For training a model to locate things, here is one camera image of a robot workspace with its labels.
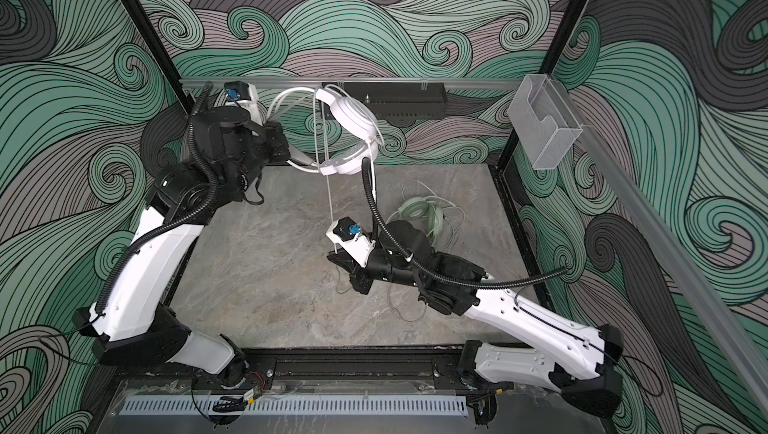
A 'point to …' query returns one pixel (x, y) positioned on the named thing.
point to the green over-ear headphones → (424, 216)
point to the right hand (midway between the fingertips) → (332, 257)
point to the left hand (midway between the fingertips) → (279, 122)
